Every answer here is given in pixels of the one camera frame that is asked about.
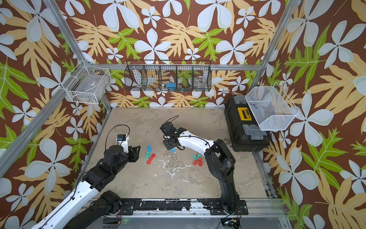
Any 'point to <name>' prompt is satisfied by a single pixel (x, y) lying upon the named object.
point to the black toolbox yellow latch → (242, 128)
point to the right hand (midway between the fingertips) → (169, 142)
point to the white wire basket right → (273, 109)
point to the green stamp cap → (147, 156)
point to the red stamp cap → (148, 161)
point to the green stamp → (194, 157)
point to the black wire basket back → (175, 76)
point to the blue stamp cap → (148, 147)
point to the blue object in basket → (171, 86)
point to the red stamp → (200, 163)
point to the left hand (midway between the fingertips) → (137, 145)
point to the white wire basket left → (86, 84)
